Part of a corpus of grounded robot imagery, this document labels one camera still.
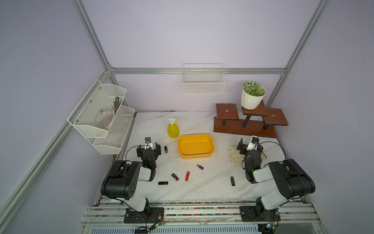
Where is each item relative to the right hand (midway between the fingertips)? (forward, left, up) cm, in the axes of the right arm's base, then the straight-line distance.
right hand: (249, 142), depth 91 cm
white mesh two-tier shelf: (+1, +88, +3) cm, 89 cm away
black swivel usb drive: (-21, +13, -10) cm, 27 cm away
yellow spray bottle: (+12, +50, +1) cm, 51 cm away
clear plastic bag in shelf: (+5, +85, +21) cm, 87 cm away
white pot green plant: (+15, +2, +25) cm, 30 cm away
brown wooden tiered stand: (+16, -9, 0) cm, 18 cm away
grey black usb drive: (+1, +55, -8) cm, 55 cm away
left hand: (+1, +65, -2) cm, 65 cm away
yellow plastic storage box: (+2, +35, -8) cm, 36 cm away
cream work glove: (-5, +8, -9) cm, 13 cm away
